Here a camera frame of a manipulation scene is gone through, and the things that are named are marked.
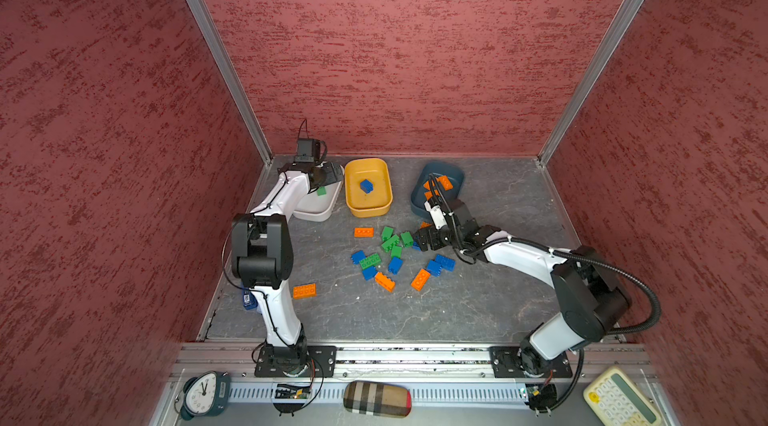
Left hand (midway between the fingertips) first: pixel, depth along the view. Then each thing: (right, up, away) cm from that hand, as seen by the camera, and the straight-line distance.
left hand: (328, 179), depth 97 cm
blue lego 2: (+14, -29, -8) cm, 33 cm away
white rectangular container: (-5, -9, +8) cm, 13 cm away
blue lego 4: (+11, -25, -5) cm, 27 cm away
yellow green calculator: (+74, -52, -29) cm, 95 cm away
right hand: (+32, -18, -7) cm, 37 cm away
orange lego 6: (+30, -30, -10) cm, 44 cm away
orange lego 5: (+20, -31, -12) cm, 38 cm away
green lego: (-5, -4, +12) cm, 13 cm away
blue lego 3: (+12, -2, +12) cm, 17 cm away
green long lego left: (+15, -25, -8) cm, 30 cm away
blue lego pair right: (+35, -27, -8) cm, 45 cm away
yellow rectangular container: (+16, -9, +9) cm, 20 cm away
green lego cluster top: (+20, -18, 0) cm, 27 cm away
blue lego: (+22, -27, -7) cm, 36 cm away
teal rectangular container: (+44, +1, +16) cm, 47 cm away
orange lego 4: (+12, -18, 0) cm, 21 cm away
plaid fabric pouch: (+18, -51, -31) cm, 62 cm away
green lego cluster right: (+26, -19, -3) cm, 33 cm away
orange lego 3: (+35, -2, +16) cm, 39 cm away
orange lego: (+36, -6, +17) cm, 40 cm away
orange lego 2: (+43, -2, +14) cm, 45 cm away
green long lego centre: (+21, -20, -3) cm, 29 cm away
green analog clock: (-21, -50, -31) cm, 62 cm away
